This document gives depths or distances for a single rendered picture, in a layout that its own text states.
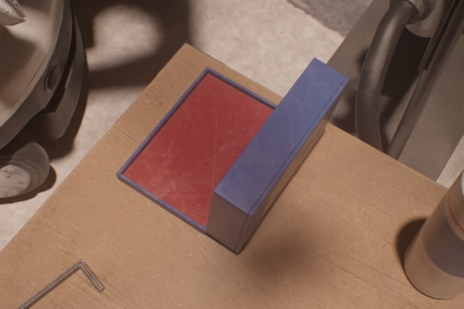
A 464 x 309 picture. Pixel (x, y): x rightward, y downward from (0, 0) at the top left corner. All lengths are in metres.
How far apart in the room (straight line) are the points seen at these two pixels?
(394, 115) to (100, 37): 0.62
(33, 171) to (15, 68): 0.22
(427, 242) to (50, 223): 0.35
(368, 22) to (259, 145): 0.89
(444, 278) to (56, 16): 0.73
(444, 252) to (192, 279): 0.23
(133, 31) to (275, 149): 0.88
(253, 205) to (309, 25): 0.90
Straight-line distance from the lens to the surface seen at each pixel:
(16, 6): 0.82
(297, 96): 0.56
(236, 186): 0.51
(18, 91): 0.99
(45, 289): 0.62
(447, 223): 0.51
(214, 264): 0.61
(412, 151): 1.23
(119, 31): 1.37
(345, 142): 0.68
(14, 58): 0.97
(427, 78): 0.96
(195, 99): 0.69
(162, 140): 0.67
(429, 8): 0.85
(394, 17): 0.81
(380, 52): 0.80
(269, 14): 1.38
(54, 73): 1.06
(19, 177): 1.11
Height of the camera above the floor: 1.05
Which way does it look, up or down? 62 degrees down
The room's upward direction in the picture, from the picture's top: straight up
